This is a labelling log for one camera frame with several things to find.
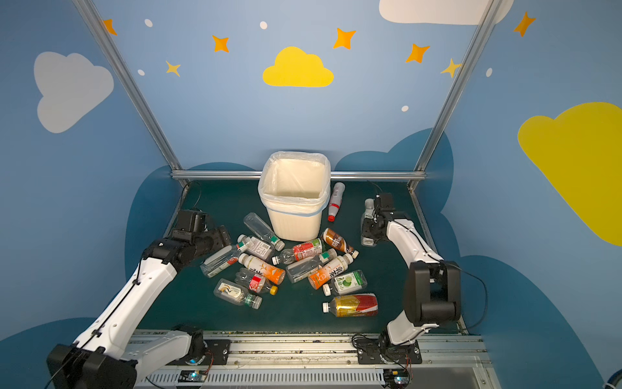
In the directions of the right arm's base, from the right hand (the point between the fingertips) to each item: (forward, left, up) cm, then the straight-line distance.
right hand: (371, 229), depth 92 cm
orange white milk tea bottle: (-15, +15, -7) cm, 22 cm away
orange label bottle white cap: (-17, +38, -5) cm, 42 cm away
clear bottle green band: (-14, +26, -9) cm, 31 cm away
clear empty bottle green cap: (+2, +44, -8) cm, 45 cm away
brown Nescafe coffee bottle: (-3, +13, -6) cm, 14 cm away
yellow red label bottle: (-28, +8, -5) cm, 29 cm away
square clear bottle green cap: (-25, +48, -5) cm, 55 cm away
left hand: (-12, +52, +8) cm, 54 cm away
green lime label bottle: (-19, +10, -7) cm, 22 cm away
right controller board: (-46, -5, -12) cm, 48 cm away
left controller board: (-49, +57, -11) cm, 76 cm away
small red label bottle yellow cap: (-21, +43, -5) cm, 48 cm away
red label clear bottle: (-7, +25, -6) cm, 27 cm away
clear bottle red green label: (-11, +58, -10) cm, 60 cm away
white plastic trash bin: (+18, +32, +1) cm, 37 cm away
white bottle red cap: (+16, +14, -5) cm, 21 cm away
